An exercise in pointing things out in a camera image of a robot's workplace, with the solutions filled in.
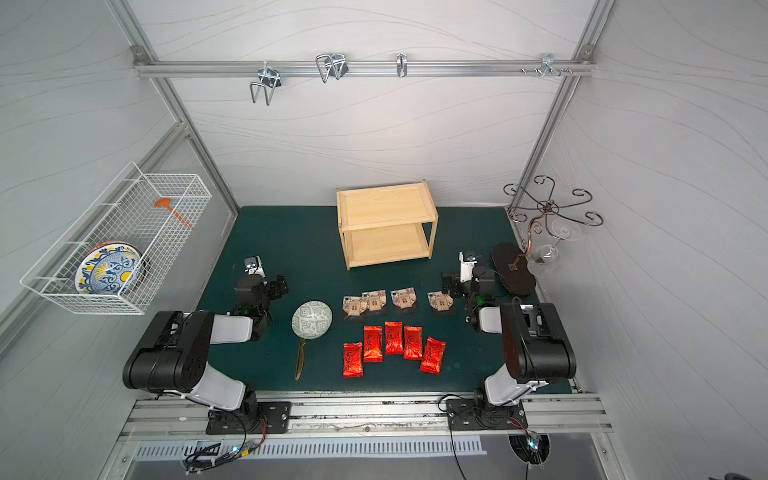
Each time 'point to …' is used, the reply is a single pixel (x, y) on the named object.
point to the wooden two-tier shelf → (386, 224)
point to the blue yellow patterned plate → (112, 268)
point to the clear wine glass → (566, 229)
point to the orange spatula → (166, 202)
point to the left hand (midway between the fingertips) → (267, 275)
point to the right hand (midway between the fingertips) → (460, 269)
